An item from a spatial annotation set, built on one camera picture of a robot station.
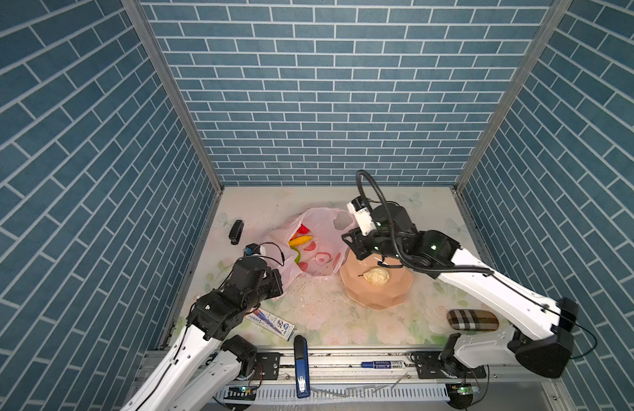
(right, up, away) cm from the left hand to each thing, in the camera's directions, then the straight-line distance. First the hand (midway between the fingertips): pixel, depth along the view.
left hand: (284, 276), depth 73 cm
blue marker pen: (+29, -26, 0) cm, 39 cm away
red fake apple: (+3, +12, +23) cm, 26 cm away
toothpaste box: (-3, -18, +7) cm, 19 cm away
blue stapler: (+5, -25, -2) cm, 25 cm away
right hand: (+16, +13, -4) cm, 21 cm away
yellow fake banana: (+1, +7, +28) cm, 29 cm away
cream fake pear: (+29, -3, +13) cm, 32 cm away
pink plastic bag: (+6, +5, +28) cm, 29 cm away
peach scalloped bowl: (+26, -10, +13) cm, 31 cm away
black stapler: (-25, +11, +28) cm, 39 cm away
